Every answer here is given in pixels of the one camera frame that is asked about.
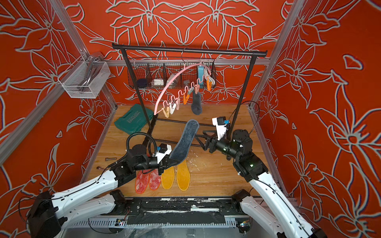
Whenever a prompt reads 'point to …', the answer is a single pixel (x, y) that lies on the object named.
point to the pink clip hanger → (171, 79)
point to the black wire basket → (171, 75)
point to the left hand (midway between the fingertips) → (178, 159)
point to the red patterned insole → (142, 180)
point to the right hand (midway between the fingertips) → (196, 136)
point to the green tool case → (133, 119)
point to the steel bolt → (106, 159)
